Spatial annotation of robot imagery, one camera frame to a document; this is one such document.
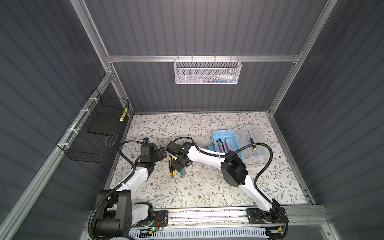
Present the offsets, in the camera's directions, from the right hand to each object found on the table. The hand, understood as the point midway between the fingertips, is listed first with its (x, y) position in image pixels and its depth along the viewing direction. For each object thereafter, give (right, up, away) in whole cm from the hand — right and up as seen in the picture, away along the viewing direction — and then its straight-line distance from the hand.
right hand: (180, 166), depth 93 cm
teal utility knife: (+2, -2, -4) cm, 5 cm away
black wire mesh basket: (-42, +21, -19) cm, 51 cm away
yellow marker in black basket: (-30, +32, -11) cm, 45 cm away
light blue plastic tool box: (+29, +15, +10) cm, 34 cm away
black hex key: (+28, +13, +9) cm, 32 cm away
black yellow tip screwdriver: (+43, +13, -7) cm, 46 cm away
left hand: (-14, +10, -3) cm, 18 cm away
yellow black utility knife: (-5, -1, -4) cm, 6 cm away
